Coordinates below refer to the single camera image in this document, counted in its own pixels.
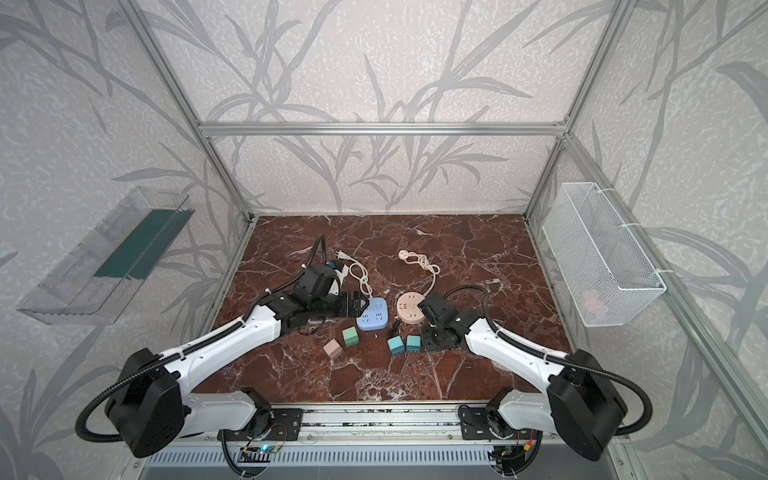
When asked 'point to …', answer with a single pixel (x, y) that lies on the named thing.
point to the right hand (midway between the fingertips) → (429, 330)
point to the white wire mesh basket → (605, 281)
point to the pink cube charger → (332, 348)
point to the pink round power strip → (407, 308)
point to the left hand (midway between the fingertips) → (362, 295)
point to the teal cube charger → (396, 345)
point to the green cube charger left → (350, 336)
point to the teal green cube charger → (413, 344)
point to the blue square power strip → (375, 317)
